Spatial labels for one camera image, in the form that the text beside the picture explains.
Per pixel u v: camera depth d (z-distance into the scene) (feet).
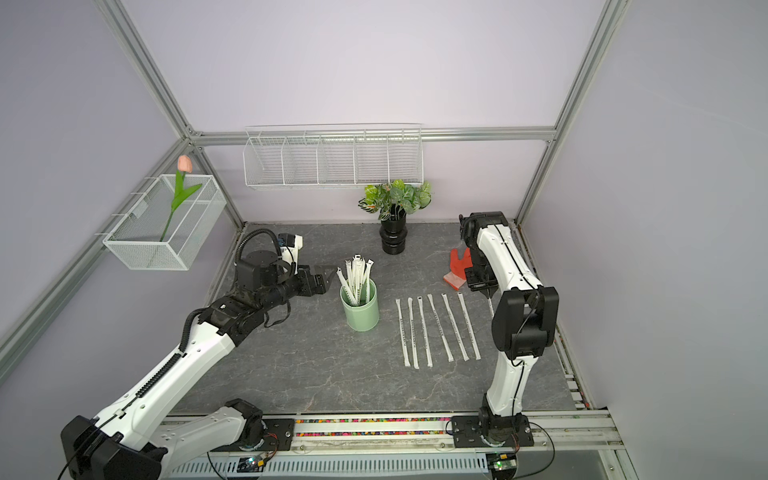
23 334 1.67
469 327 3.00
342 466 5.17
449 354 2.85
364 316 2.83
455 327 3.01
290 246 2.14
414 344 2.91
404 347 2.86
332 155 3.29
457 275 3.42
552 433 2.47
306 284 2.12
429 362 2.78
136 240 2.48
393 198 3.05
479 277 2.49
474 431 2.42
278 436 2.40
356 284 2.79
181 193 2.63
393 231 3.40
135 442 1.30
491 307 2.71
